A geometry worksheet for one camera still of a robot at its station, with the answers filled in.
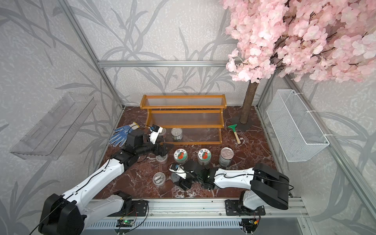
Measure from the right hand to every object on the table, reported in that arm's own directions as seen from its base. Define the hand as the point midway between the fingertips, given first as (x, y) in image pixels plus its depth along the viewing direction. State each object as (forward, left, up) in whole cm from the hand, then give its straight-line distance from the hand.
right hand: (177, 175), depth 79 cm
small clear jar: (-2, +10, 0) cm, 10 cm away
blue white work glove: (+28, +43, -6) cm, 52 cm away
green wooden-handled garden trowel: (+33, -37, -4) cm, 50 cm away
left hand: (+14, +5, +12) cm, 19 cm away
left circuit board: (-21, +25, -6) cm, 33 cm away
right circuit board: (-22, -36, -7) cm, 43 cm away
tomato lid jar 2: (+10, -15, +1) cm, 18 cm away
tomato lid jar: (+10, -1, +2) cm, 11 cm away
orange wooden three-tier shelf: (+44, -3, -6) cm, 45 cm away
